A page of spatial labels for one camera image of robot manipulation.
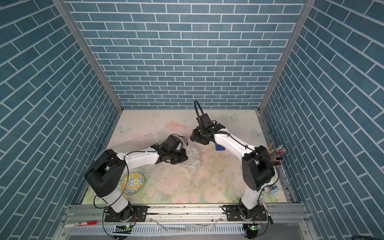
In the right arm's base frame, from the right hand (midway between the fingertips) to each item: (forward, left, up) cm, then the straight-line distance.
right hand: (193, 139), depth 88 cm
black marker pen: (-31, -42, -16) cm, 54 cm away
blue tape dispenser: (+1, -16, -8) cm, 18 cm away
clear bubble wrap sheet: (-20, +24, -14) cm, 34 cm away
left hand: (-9, 0, -8) cm, 12 cm away
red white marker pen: (-45, +49, -11) cm, 68 cm away
